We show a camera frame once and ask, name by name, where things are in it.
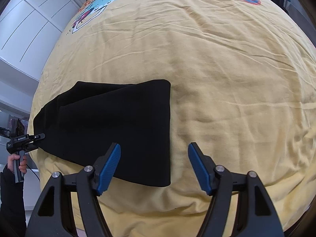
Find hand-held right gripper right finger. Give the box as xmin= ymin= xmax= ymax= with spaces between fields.
xmin=187 ymin=142 xmax=285 ymax=237

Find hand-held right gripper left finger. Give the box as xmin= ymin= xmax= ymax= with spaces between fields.
xmin=25 ymin=142 xmax=121 ymax=237

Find black pants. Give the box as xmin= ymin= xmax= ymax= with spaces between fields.
xmin=33 ymin=79 xmax=172 ymax=188

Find person's left forearm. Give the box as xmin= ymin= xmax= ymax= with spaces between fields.
xmin=0 ymin=171 xmax=27 ymax=237

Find person's left hand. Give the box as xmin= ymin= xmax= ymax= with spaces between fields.
xmin=2 ymin=154 xmax=28 ymax=178

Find yellow printed blanket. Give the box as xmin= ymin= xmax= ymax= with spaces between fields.
xmin=27 ymin=0 xmax=316 ymax=232

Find white wardrobe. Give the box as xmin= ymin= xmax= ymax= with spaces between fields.
xmin=0 ymin=0 xmax=86 ymax=82

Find black cable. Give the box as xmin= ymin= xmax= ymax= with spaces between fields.
xmin=24 ymin=163 xmax=41 ymax=182

